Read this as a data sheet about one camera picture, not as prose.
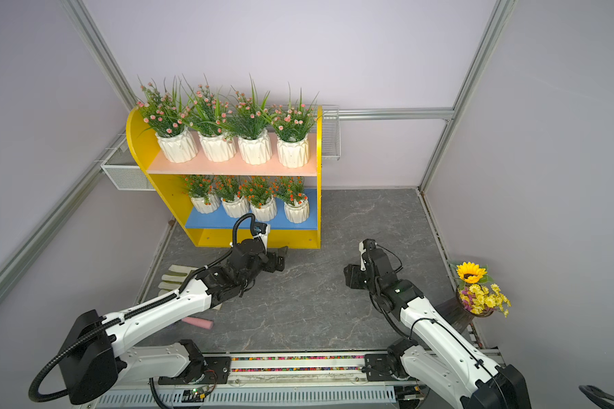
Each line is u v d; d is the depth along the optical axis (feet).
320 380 2.37
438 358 1.54
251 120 2.08
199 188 2.78
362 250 2.42
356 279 2.36
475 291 2.08
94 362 1.28
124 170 2.59
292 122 2.00
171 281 2.99
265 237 2.32
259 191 2.62
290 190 2.64
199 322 2.58
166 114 2.03
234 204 2.91
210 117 2.07
